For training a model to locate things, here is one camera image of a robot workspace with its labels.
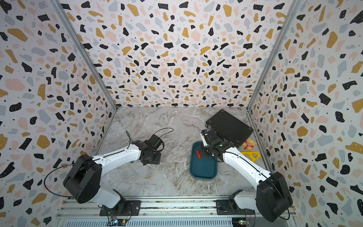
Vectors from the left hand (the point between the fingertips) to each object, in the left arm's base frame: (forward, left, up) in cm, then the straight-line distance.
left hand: (158, 159), depth 88 cm
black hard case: (+26, -51, -2) cm, 57 cm away
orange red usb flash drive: (+5, -25, -3) cm, 26 cm away
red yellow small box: (+11, -61, -2) cm, 62 cm away
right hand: (+3, -27, +7) cm, 28 cm away
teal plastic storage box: (-5, -29, -2) cm, 30 cm away
